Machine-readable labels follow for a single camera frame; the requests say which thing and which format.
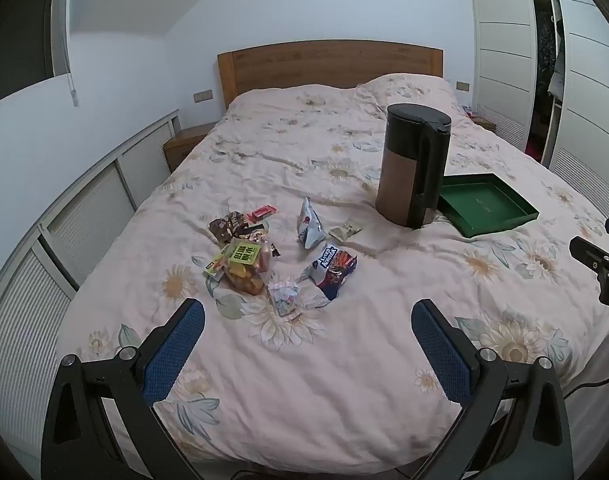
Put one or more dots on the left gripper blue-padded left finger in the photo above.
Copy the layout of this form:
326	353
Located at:
78	441

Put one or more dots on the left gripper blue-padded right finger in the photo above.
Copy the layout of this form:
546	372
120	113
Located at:
513	422

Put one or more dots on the mixed fruit chips bag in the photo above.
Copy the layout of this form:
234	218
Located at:
248	263

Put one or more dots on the blue red cookie packet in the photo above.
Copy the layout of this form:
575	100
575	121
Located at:
330	269

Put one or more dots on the silver white snack bag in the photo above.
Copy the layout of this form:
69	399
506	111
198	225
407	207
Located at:
310	230

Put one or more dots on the gold blue snack packet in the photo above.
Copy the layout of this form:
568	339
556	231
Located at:
255	234

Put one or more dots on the white radiator cover panel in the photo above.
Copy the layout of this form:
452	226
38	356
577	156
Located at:
46	269

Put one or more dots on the green tray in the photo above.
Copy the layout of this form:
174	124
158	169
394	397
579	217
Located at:
478	204

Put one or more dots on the right wooden nightstand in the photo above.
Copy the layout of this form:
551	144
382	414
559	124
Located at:
481	121

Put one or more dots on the wooden nightstand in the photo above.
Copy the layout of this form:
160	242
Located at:
481	121
180	146

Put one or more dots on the white sliding wardrobe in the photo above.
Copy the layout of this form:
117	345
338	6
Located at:
542	77

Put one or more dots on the black and bronze kettle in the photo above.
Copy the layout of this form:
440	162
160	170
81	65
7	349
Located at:
413	164

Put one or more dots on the floral pink bed quilt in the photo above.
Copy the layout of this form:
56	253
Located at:
307	361

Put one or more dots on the brown gold candy wrapper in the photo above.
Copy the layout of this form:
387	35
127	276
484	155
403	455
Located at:
224	229

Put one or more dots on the small beige snack packet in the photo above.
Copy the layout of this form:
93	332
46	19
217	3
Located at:
345	230

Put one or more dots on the pillow under quilt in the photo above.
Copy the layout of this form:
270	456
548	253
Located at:
432	91

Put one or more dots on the red candy bar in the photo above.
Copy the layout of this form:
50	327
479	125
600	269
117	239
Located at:
259	214

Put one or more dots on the left wooden nightstand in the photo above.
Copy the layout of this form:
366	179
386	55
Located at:
180	146

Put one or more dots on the wooden headboard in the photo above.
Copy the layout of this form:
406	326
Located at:
338	63

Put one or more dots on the right wall socket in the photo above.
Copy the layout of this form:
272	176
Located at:
462	86

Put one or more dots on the wall socket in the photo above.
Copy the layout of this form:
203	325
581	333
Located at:
462	86
203	96

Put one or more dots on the left wall socket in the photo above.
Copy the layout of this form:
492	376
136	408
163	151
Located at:
203	96

